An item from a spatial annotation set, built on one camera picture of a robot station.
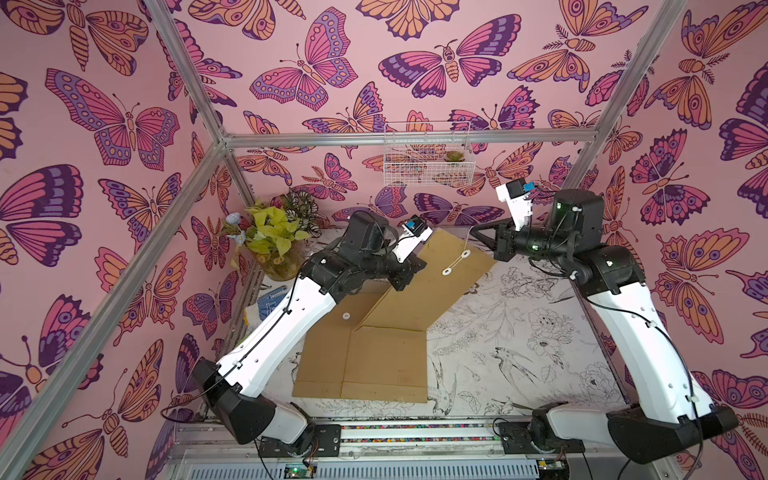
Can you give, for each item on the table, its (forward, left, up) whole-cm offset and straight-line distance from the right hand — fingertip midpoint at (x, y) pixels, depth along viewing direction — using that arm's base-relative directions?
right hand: (476, 227), depth 62 cm
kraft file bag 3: (-10, +38, -42) cm, 58 cm away
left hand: (-3, +10, -8) cm, 13 cm away
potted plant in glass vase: (+15, +53, -19) cm, 58 cm away
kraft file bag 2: (-13, +20, -45) cm, 51 cm away
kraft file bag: (-2, +3, -13) cm, 14 cm away
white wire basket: (+42, +7, -9) cm, 43 cm away
